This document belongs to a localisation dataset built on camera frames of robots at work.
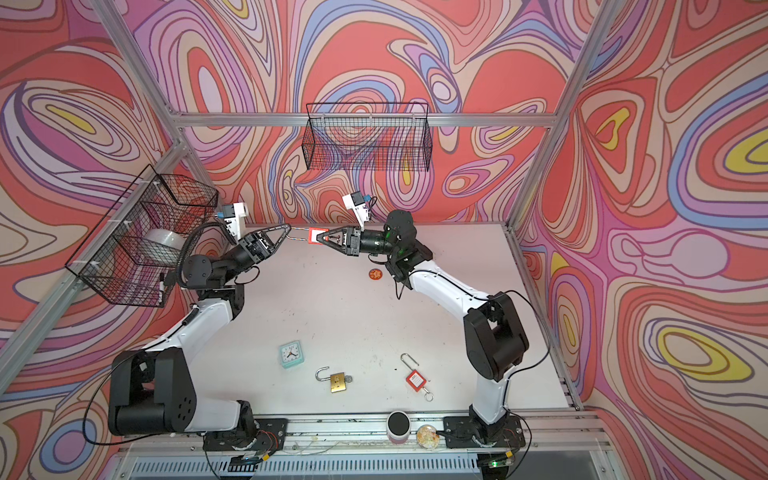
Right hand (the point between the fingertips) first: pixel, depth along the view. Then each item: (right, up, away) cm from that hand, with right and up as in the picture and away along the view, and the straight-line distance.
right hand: (320, 245), depth 68 cm
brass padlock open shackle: (+2, -37, +12) cm, 39 cm away
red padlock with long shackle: (+23, -37, +12) cm, 45 cm away
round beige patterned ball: (+26, -48, +5) cm, 54 cm away
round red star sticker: (+11, -9, +36) cm, 39 cm away
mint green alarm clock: (-12, -31, +16) cm, 37 cm away
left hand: (-6, +2, -2) cm, 7 cm away
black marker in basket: (-40, -10, +3) cm, 41 cm away
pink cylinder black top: (+18, -43, +2) cm, 47 cm away
